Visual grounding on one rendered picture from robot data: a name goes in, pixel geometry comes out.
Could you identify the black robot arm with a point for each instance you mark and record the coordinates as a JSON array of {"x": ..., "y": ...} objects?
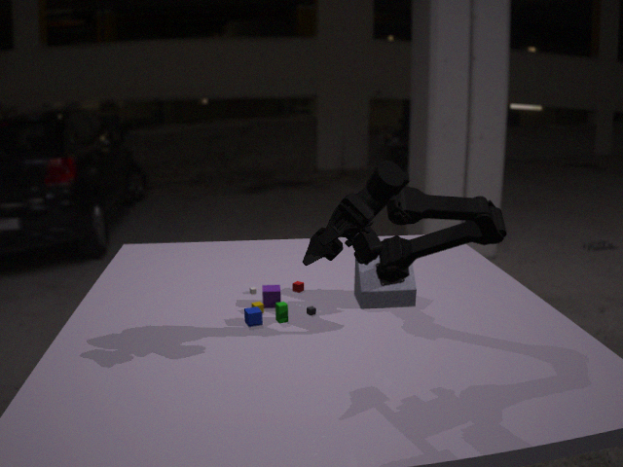
[{"x": 386, "y": 186}]

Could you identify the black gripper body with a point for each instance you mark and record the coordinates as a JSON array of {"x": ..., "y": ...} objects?
[{"x": 362, "y": 209}]

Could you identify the blue block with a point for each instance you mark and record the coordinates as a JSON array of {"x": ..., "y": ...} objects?
[{"x": 253, "y": 316}]

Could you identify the purple block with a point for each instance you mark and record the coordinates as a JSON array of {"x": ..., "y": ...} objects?
[{"x": 270, "y": 295}]

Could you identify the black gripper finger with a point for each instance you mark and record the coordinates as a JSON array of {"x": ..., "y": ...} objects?
[
  {"x": 342, "y": 221},
  {"x": 316, "y": 251}
]

